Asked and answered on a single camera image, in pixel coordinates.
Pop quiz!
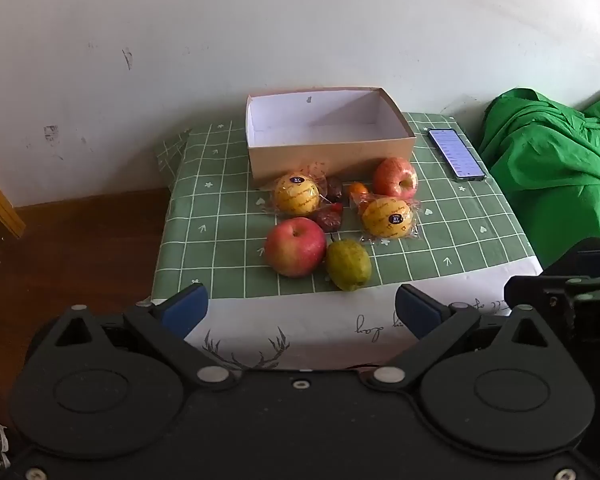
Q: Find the green checked tablecloth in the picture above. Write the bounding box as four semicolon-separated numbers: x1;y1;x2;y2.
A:
135;111;546;372

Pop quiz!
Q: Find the brown cardboard box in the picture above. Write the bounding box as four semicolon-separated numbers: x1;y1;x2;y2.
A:
245;86;416;184

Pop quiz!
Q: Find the green cloth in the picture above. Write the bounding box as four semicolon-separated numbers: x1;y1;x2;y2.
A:
477;79;600;273

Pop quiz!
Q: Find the plastic-wrapped yellow orange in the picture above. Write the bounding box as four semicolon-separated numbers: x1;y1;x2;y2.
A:
350;194;422;246
260;160;331;218

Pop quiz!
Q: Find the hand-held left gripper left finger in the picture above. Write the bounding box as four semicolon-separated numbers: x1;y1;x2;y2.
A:
32;282;239;392

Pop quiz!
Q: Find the smartphone in clear case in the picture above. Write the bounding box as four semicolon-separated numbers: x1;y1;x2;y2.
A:
427;128;488;182

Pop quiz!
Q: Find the green pear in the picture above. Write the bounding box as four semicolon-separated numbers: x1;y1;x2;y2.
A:
326;238;372;292

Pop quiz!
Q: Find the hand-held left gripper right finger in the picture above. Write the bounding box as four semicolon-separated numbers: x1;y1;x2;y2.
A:
366;283;572;392

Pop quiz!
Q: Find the red apple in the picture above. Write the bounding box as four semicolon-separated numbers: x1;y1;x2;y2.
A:
264;216;327;278
372;157;419;199

